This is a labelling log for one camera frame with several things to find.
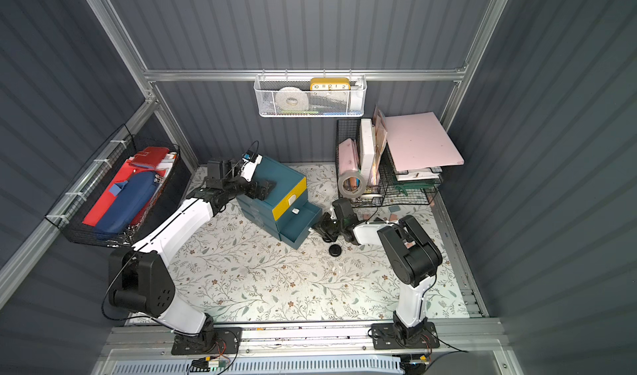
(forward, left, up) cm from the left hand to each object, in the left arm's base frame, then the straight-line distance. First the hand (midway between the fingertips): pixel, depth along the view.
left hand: (266, 178), depth 86 cm
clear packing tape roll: (+4, -32, -15) cm, 35 cm away
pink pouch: (+20, -31, -8) cm, 37 cm away
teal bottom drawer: (-10, -9, -17) cm, 22 cm away
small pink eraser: (-2, -49, -23) cm, 54 cm away
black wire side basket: (-22, +44, +13) cm, 51 cm away
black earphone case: (-17, -24, -22) cm, 37 cm away
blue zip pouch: (-14, +36, +8) cm, 39 cm away
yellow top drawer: (-8, -6, -5) cm, 11 cm away
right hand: (-9, -17, -19) cm, 28 cm away
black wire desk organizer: (+5, -48, -10) cm, 50 cm away
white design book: (+12, -36, +3) cm, 38 cm away
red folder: (0, +36, +9) cm, 37 cm away
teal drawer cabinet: (-10, +2, -7) cm, 12 cm away
